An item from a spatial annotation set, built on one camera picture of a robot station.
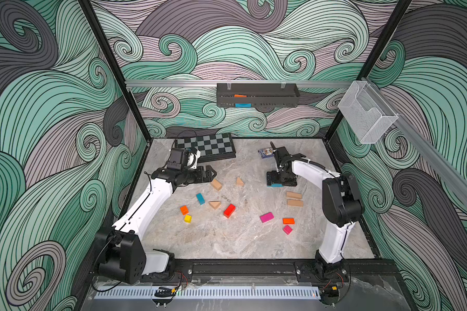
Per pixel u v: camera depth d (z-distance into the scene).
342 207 0.50
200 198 0.93
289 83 0.95
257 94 0.96
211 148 1.10
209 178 0.72
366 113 0.78
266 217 0.88
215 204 0.90
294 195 0.94
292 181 0.85
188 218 0.86
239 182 0.98
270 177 0.88
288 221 0.88
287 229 0.84
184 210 0.88
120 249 0.43
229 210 0.87
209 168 0.74
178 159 0.63
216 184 0.98
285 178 0.82
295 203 0.93
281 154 0.79
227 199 0.95
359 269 0.74
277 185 0.88
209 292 0.70
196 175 0.72
